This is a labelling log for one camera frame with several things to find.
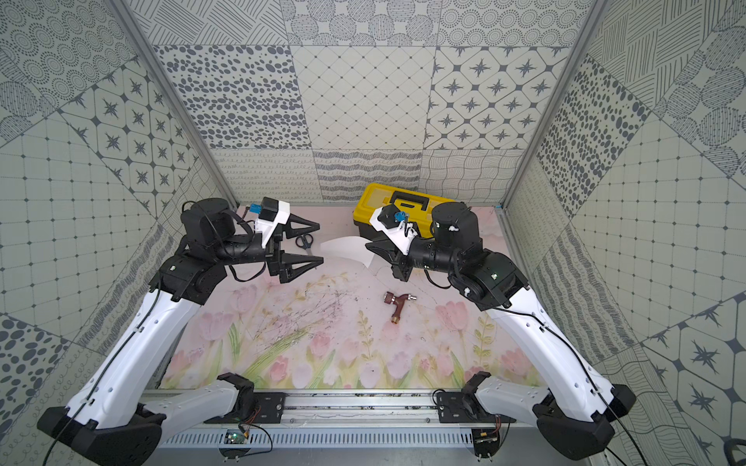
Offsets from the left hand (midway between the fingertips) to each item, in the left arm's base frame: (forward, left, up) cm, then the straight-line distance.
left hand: (316, 234), depth 58 cm
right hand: (0, -11, -3) cm, 12 cm away
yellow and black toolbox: (+38, -8, -24) cm, 45 cm away
